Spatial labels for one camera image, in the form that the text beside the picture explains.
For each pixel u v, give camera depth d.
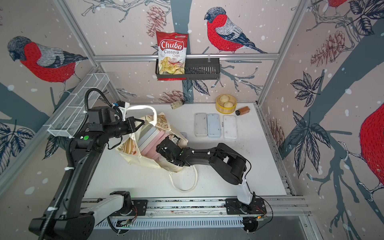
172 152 0.68
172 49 0.83
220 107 1.14
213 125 1.05
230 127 1.04
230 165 0.49
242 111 1.12
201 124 1.04
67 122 0.71
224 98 1.15
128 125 0.60
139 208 0.73
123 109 0.62
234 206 0.72
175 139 0.82
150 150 0.88
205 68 0.95
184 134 0.95
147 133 0.87
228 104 1.11
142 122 0.69
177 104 1.17
